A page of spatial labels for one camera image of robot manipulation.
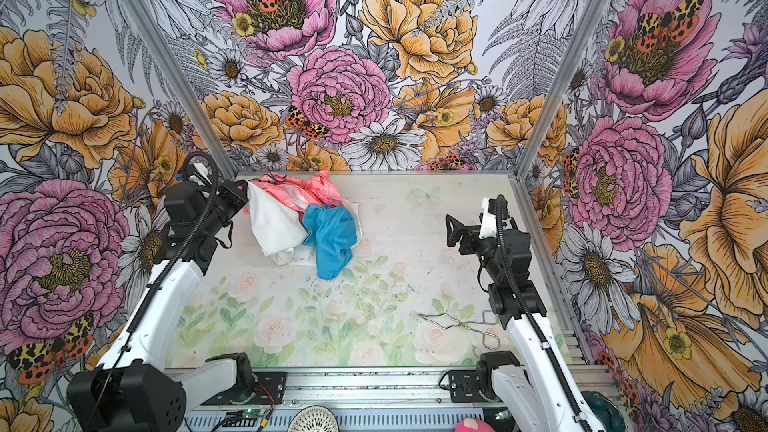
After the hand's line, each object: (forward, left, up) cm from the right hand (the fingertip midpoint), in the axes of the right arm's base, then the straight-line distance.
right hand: (461, 224), depth 76 cm
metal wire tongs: (-14, -10, -26) cm, 31 cm away
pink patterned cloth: (+18, +45, -6) cm, 48 cm away
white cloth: (+3, +47, -5) cm, 48 cm away
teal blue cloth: (+8, +35, -12) cm, 38 cm away
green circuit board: (-35, +51, -24) cm, 67 cm away
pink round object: (-39, +1, -19) cm, 43 cm away
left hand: (+9, +53, +5) cm, 54 cm away
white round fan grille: (-37, +36, -23) cm, 56 cm away
